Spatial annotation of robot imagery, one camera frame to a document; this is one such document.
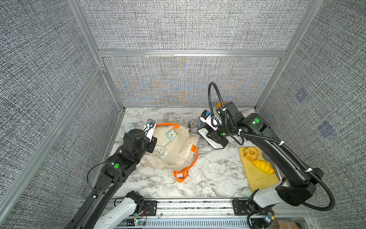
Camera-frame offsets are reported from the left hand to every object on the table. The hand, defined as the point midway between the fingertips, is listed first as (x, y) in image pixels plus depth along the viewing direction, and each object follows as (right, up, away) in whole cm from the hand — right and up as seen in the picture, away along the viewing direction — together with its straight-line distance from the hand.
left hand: (152, 130), depth 68 cm
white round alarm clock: (0, -15, +21) cm, 25 cm away
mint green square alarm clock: (+7, -4, +30) cm, 31 cm away
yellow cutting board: (+61, -26, +18) cm, 69 cm away
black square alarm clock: (+24, +1, -1) cm, 24 cm away
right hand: (+28, +1, +1) cm, 28 cm away
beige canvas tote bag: (+14, -15, +20) cm, 29 cm away
